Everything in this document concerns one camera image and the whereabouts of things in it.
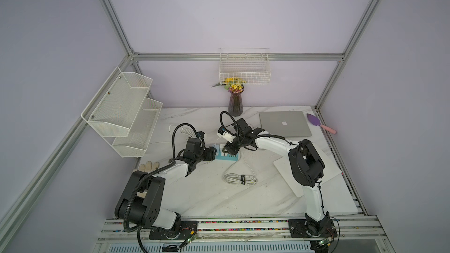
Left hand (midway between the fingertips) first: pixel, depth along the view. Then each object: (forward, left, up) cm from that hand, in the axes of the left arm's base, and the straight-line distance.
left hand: (210, 151), depth 93 cm
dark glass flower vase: (+31, -14, +7) cm, 35 cm away
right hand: (+2, -9, 0) cm, 9 cm away
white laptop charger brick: (+2, -8, +13) cm, 15 cm away
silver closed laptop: (+23, -46, -4) cm, 52 cm away
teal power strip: (-1, -6, -2) cm, 6 cm away
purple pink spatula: (+26, -67, -6) cm, 72 cm away
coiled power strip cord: (-14, -16, -4) cm, 21 cm away
